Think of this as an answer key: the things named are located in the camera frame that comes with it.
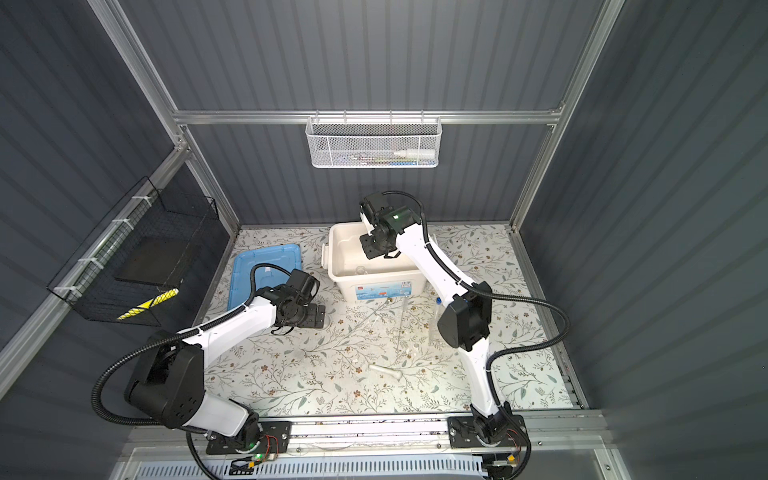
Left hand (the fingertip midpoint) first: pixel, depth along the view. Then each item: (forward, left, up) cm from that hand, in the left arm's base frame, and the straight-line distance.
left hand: (306, 317), depth 90 cm
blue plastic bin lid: (+29, +12, -5) cm, 31 cm away
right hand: (+13, -22, +15) cm, 30 cm away
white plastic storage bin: (+6, -16, +11) cm, 21 cm away
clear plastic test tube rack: (-6, -39, -3) cm, 39 cm away
